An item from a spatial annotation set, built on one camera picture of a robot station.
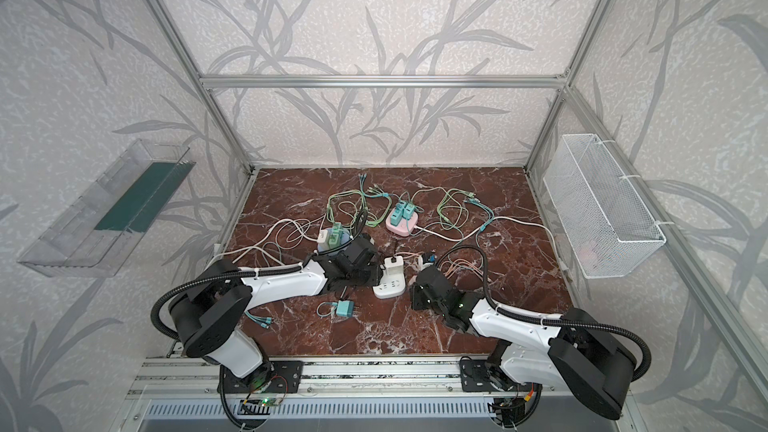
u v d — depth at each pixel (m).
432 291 0.65
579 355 0.42
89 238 0.63
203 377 0.75
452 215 1.06
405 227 1.01
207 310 0.44
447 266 0.93
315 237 0.99
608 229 0.61
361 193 1.12
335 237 0.91
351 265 0.69
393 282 0.87
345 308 0.82
